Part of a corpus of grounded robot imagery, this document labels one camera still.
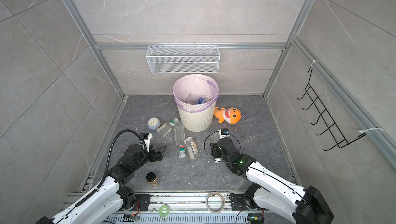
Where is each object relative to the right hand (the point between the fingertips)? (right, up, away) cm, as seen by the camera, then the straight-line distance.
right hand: (215, 143), depth 83 cm
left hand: (-31, 0, 0) cm, 31 cm away
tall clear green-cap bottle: (-21, 0, +9) cm, 23 cm away
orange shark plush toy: (+12, +14, +15) cm, 24 cm away
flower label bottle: (-31, +6, +17) cm, 36 cm away
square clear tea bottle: (-13, -4, +3) cm, 14 cm away
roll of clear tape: (0, -28, -8) cm, 29 cm away
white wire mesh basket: (-20, +52, +18) cm, 58 cm away
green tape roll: (-25, -30, -11) cm, 41 cm away
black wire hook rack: (+49, +20, -10) cm, 54 cm away
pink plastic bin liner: (-9, +33, +11) cm, 36 cm away
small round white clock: (-39, +9, +16) cm, 43 cm away
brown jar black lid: (-31, -15, -11) cm, 36 cm away
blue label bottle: (-8, +24, +17) cm, 30 cm away
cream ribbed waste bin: (-10, +11, +7) cm, 16 cm away
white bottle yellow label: (-13, +25, +16) cm, 32 cm away
